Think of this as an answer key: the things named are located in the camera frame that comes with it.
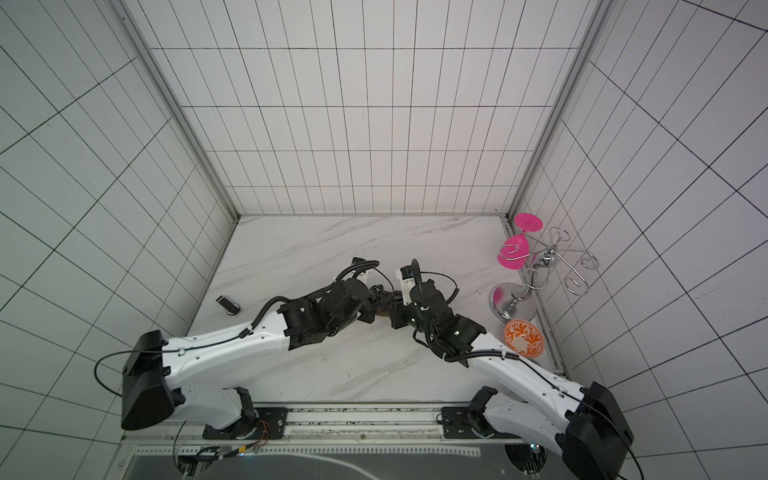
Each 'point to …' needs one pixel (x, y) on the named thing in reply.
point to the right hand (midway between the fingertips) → (431, 296)
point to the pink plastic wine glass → (515, 250)
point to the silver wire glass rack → (514, 304)
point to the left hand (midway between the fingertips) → (259, 293)
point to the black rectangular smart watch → (231, 308)
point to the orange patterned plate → (524, 337)
